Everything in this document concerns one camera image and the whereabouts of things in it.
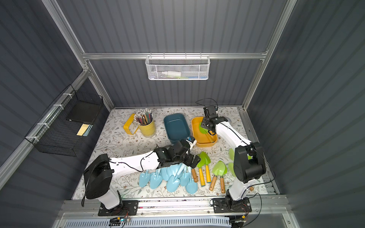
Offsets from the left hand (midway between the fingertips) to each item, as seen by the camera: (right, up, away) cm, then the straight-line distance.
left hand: (196, 157), depth 78 cm
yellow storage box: (+6, +7, +21) cm, 23 cm away
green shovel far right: (+24, -1, +14) cm, 28 cm away
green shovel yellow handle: (+7, -4, +10) cm, 13 cm away
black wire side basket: (-72, +17, -3) cm, 74 cm away
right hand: (+8, +19, +13) cm, 24 cm away
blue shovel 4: (-13, -15, +3) cm, 20 cm away
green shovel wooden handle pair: (+14, -8, +7) cm, 18 cm away
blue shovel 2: (-23, -14, +4) cm, 27 cm away
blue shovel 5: (-3, -17, +2) cm, 17 cm away
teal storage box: (-13, +16, +30) cm, 37 cm away
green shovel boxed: (+7, +14, +27) cm, 31 cm away
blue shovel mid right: (-6, -13, +4) cm, 15 cm away
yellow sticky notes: (-62, +16, -3) cm, 64 cm away
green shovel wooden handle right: (+15, -16, +1) cm, 22 cm away
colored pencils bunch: (-34, +23, +14) cm, 43 cm away
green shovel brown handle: (-1, -12, +4) cm, 13 cm away
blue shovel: (-31, -14, +6) cm, 34 cm away
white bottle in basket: (-15, +52, +15) cm, 56 cm away
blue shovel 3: (-4, +12, -7) cm, 14 cm away
